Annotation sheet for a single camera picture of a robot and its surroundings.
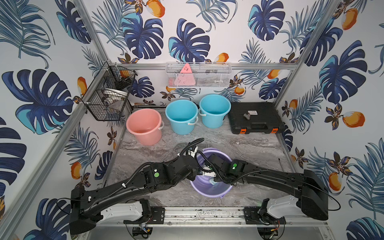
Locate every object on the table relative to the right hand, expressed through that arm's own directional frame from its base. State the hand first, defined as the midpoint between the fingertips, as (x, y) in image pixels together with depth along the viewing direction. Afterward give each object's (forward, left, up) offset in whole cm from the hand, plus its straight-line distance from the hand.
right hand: (216, 164), depth 82 cm
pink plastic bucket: (+24, +43, +6) cm, 50 cm away
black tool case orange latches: (+38, -31, -2) cm, 49 cm away
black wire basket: (+28, +62, +23) cm, 72 cm away
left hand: (-5, +10, +9) cm, 14 cm away
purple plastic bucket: (-8, +8, -7) cm, 14 cm away
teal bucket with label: (+44, -1, 0) cm, 44 cm away
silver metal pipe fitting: (+38, -26, 0) cm, 46 cm away
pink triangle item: (+44, +18, +27) cm, 54 cm away
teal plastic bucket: (+35, +21, +5) cm, 41 cm away
